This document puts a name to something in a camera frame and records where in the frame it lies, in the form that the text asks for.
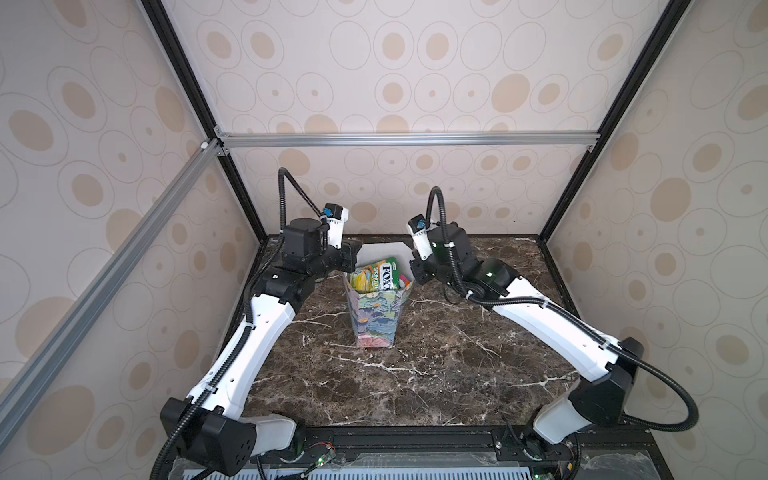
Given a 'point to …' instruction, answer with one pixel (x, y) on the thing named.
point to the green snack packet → (382, 275)
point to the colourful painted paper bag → (375, 314)
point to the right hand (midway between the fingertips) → (415, 251)
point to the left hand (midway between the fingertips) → (368, 240)
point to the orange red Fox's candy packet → (403, 281)
